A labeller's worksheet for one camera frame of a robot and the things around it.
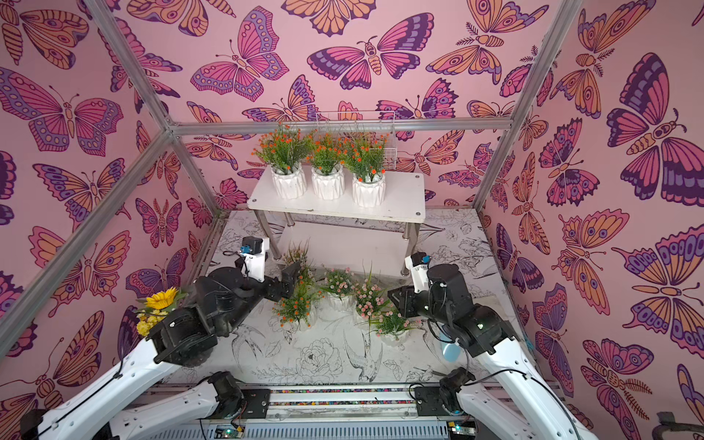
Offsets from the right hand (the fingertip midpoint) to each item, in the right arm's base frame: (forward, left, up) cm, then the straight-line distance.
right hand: (392, 291), depth 70 cm
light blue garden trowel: (-8, -19, -23) cm, 31 cm away
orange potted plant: (0, +26, -10) cm, 28 cm away
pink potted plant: (+19, +30, -11) cm, 37 cm away
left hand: (+3, +26, +10) cm, 28 cm away
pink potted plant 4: (-4, -1, -16) cm, 16 cm away
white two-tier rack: (+37, +18, -22) cm, 47 cm away
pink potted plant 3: (+2, +5, -9) cm, 11 cm away
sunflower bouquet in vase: (-7, +58, +1) cm, 58 cm away
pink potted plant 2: (+6, +14, -9) cm, 18 cm away
